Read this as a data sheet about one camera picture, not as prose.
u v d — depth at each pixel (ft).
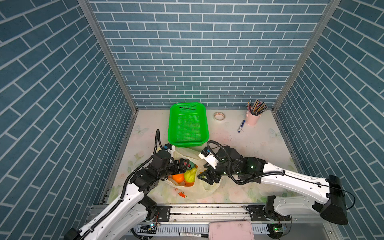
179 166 2.19
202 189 2.31
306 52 2.89
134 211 1.95
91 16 2.38
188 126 3.57
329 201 1.32
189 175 2.48
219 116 3.82
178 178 2.64
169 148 2.27
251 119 3.55
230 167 1.75
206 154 1.99
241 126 3.59
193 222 2.38
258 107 3.45
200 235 2.22
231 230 2.21
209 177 1.98
